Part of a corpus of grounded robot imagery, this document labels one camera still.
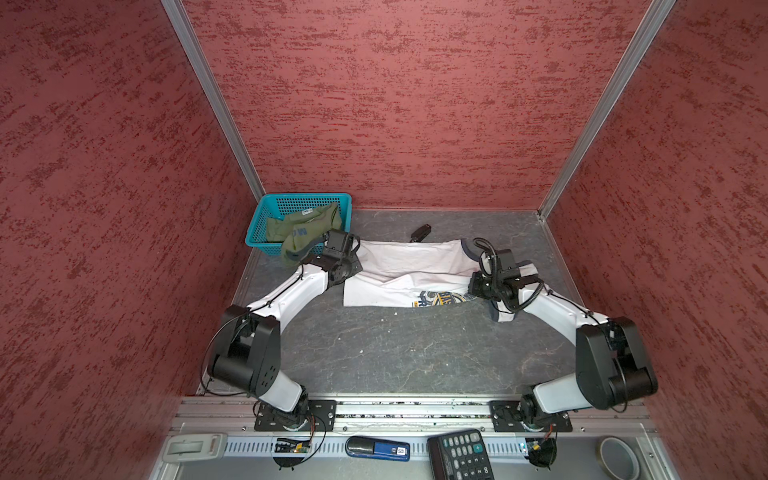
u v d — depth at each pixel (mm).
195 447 683
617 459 692
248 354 437
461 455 677
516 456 708
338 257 693
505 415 741
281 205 1139
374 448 660
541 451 701
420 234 1106
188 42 756
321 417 749
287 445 727
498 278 710
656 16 714
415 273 981
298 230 974
